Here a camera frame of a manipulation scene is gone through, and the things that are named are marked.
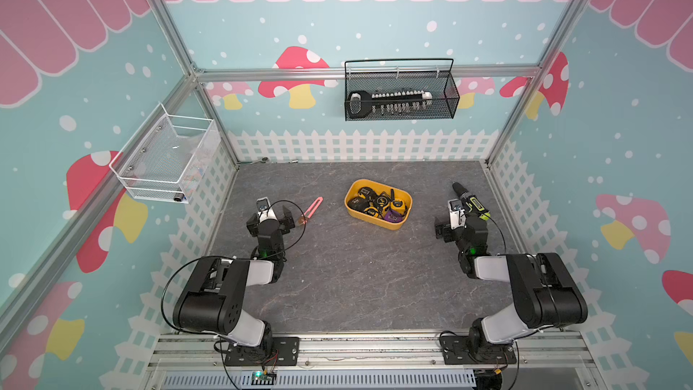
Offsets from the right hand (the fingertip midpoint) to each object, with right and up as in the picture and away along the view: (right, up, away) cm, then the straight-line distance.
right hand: (451, 214), depth 95 cm
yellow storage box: (-25, +9, +12) cm, 29 cm away
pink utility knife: (-51, 0, +10) cm, 52 cm away
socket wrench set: (-31, +38, -5) cm, 49 cm away
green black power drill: (+10, +4, +7) cm, 13 cm away
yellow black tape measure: (-30, +6, +11) cm, 32 cm away
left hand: (-62, +1, -3) cm, 62 cm away
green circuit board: (-60, -43, -22) cm, 77 cm away
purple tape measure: (-20, -1, +5) cm, 20 cm away
